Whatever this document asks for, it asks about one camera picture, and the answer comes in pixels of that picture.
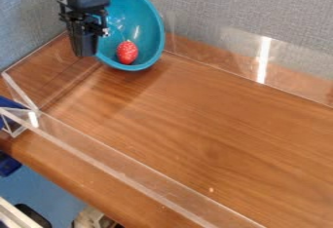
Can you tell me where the red toy strawberry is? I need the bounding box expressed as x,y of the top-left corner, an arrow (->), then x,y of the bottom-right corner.
116,40 -> 139,65

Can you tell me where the blue plastic bowl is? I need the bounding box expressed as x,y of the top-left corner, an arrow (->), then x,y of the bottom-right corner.
95,0 -> 165,71

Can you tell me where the clear acrylic front barrier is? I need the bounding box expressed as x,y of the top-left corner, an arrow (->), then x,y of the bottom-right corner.
0,107 -> 264,228

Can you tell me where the white crumpled object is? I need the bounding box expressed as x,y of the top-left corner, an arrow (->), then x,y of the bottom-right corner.
70,206 -> 124,228

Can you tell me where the black and white equipment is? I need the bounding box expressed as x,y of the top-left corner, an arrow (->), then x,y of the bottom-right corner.
0,197 -> 52,228

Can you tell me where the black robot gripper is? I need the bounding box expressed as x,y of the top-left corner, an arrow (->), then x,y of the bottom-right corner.
58,0 -> 111,57

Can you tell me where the clear acrylic back barrier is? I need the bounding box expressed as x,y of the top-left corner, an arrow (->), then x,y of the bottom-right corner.
161,11 -> 333,108

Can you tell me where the blue table clamp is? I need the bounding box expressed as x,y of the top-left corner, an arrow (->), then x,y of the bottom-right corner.
0,95 -> 24,177

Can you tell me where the clear acrylic left barrier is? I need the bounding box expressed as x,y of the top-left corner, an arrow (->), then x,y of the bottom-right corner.
1,32 -> 100,108

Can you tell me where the clear acrylic barrier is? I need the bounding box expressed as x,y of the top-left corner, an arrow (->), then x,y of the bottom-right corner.
1,32 -> 100,108
161,11 -> 333,108
0,107 -> 264,228

